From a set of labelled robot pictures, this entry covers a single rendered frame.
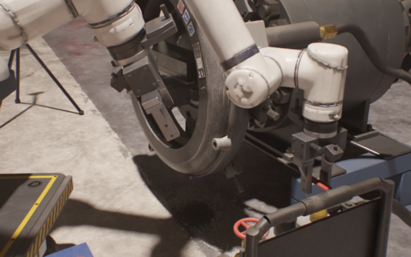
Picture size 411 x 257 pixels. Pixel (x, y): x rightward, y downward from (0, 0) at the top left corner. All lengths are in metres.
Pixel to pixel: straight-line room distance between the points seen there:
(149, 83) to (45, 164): 1.68
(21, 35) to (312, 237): 0.67
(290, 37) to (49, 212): 0.83
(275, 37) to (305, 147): 0.36
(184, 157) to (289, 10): 0.59
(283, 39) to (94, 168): 1.30
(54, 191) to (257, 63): 0.82
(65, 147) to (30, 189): 1.05
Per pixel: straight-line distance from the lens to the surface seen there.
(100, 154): 2.52
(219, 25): 1.00
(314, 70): 1.10
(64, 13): 0.83
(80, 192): 2.21
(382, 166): 1.95
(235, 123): 1.43
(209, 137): 1.47
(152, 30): 0.86
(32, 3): 0.82
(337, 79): 1.11
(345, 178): 1.83
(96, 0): 0.83
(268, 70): 1.03
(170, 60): 1.55
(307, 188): 1.21
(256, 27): 1.32
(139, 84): 0.86
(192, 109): 1.80
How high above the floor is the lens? 1.07
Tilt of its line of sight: 22 degrees down
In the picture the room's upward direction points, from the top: straight up
